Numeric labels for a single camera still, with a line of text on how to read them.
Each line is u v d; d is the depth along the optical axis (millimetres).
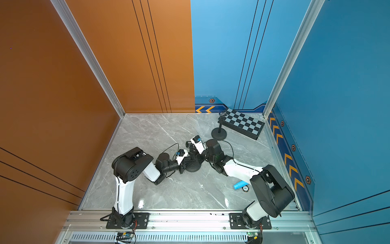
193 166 894
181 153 793
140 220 731
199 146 745
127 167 538
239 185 826
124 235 721
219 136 1054
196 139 739
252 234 724
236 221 724
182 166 830
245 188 833
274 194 437
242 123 1096
